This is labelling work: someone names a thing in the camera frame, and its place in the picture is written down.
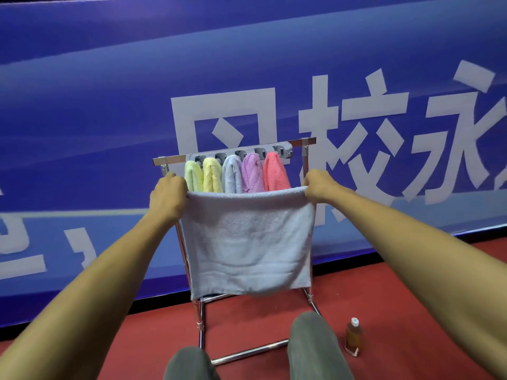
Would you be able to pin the chrome metal rack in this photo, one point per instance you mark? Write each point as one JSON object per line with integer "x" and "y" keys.
{"x": 170, "y": 159}

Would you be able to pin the grey plastic hook rail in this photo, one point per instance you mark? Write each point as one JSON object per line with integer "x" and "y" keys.
{"x": 285, "y": 148}

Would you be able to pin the person's right forearm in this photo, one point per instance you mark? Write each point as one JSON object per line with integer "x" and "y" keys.
{"x": 427, "y": 257}

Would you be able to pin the purple towel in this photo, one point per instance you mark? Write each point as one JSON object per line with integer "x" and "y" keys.
{"x": 253, "y": 176}

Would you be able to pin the grey trousers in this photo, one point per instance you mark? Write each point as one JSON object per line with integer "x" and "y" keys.
{"x": 313, "y": 348}

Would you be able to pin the person's left forearm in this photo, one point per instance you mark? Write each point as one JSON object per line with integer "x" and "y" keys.
{"x": 79, "y": 304}

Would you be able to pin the light green towel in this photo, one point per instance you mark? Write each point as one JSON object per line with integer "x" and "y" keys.
{"x": 193, "y": 178}

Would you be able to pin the person's right hand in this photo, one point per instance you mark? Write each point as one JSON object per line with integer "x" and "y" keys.
{"x": 323, "y": 187}

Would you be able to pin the blue printed banner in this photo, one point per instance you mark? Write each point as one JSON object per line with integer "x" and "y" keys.
{"x": 79, "y": 114}

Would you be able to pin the light blue towel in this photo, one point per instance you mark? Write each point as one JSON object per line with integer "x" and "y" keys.
{"x": 245, "y": 245}
{"x": 232, "y": 178}

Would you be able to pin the person's left hand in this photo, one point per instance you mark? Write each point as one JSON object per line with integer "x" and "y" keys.
{"x": 168, "y": 197}

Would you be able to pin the pink towel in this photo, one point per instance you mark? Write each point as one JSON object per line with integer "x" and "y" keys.
{"x": 275, "y": 174}

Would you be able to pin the yellow towel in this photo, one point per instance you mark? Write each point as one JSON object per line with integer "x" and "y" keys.
{"x": 212, "y": 178}

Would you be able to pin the bottle of amber liquid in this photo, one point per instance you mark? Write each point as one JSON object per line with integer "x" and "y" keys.
{"x": 353, "y": 338}

